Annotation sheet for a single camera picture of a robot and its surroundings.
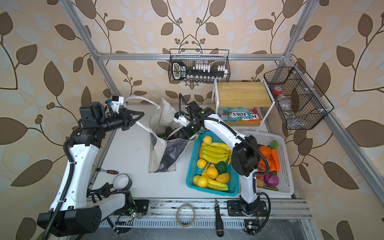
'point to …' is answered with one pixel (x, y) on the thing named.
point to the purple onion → (271, 180)
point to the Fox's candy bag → (244, 114)
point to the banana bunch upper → (217, 153)
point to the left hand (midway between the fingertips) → (143, 113)
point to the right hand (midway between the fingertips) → (182, 136)
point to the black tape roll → (129, 185)
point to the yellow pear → (207, 140)
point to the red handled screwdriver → (108, 171)
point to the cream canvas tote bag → (166, 143)
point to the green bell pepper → (221, 167)
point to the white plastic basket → (285, 182)
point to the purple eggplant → (168, 130)
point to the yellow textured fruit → (211, 171)
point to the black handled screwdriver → (219, 226)
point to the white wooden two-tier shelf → (242, 94)
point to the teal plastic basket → (194, 172)
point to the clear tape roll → (178, 210)
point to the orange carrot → (273, 161)
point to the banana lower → (214, 184)
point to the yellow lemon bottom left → (200, 181)
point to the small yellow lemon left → (201, 163)
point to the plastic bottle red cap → (286, 106)
